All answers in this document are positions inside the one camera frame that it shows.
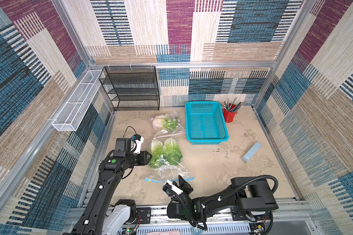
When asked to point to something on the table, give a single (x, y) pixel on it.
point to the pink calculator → (171, 232)
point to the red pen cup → (229, 115)
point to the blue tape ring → (197, 233)
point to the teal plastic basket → (205, 123)
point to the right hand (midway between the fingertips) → (180, 178)
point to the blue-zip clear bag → (166, 171)
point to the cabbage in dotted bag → (164, 121)
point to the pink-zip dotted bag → (164, 132)
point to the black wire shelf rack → (133, 83)
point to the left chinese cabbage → (157, 151)
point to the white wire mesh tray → (70, 115)
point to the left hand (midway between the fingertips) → (149, 155)
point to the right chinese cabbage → (172, 152)
